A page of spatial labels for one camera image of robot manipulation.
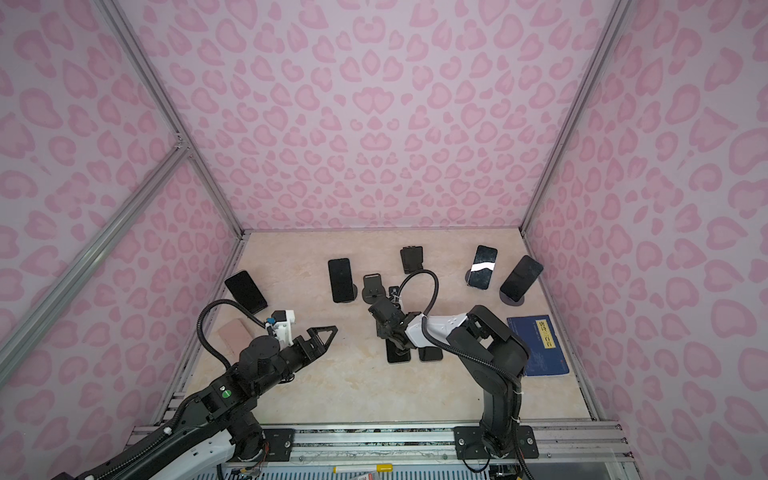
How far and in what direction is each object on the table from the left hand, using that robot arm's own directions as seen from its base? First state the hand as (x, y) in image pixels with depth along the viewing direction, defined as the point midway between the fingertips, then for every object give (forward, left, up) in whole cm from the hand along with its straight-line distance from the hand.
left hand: (332, 332), depth 74 cm
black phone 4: (+28, -46, -11) cm, 55 cm away
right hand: (+12, -15, -18) cm, 26 cm away
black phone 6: (+18, +30, -9) cm, 36 cm away
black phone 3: (+1, -26, -18) cm, 31 cm away
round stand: (+20, -8, -13) cm, 25 cm away
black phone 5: (+21, -56, -9) cm, 60 cm away
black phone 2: (+1, -14, -18) cm, 23 cm away
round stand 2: (+22, -2, -16) cm, 27 cm away
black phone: (+22, +1, -9) cm, 24 cm away
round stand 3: (+30, -42, -18) cm, 54 cm away
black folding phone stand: (+34, -22, -14) cm, 43 cm away
